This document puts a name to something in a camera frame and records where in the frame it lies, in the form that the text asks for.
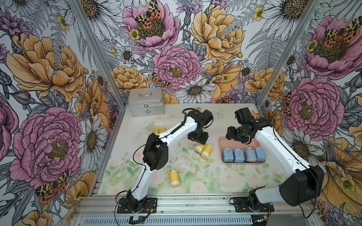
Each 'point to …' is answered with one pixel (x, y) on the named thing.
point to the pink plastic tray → (225, 143)
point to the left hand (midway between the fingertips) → (196, 144)
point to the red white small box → (255, 115)
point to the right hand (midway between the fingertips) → (230, 140)
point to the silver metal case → (146, 101)
